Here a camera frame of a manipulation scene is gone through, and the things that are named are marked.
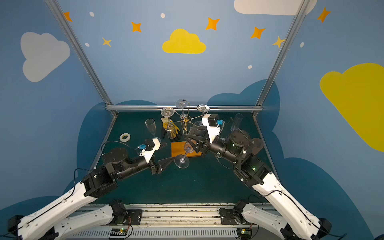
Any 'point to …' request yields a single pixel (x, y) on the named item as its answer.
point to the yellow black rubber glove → (164, 121)
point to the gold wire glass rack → (186, 111)
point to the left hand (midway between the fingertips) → (168, 147)
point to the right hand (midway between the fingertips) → (191, 130)
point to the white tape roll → (126, 139)
